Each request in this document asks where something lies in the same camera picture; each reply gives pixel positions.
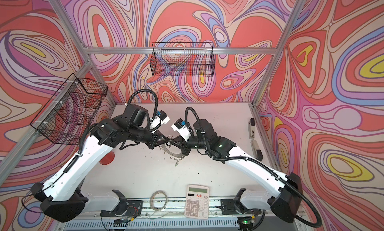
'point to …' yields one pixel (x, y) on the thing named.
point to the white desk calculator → (197, 201)
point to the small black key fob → (170, 138)
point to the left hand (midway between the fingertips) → (169, 140)
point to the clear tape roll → (151, 200)
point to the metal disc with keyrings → (173, 151)
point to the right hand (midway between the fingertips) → (175, 144)
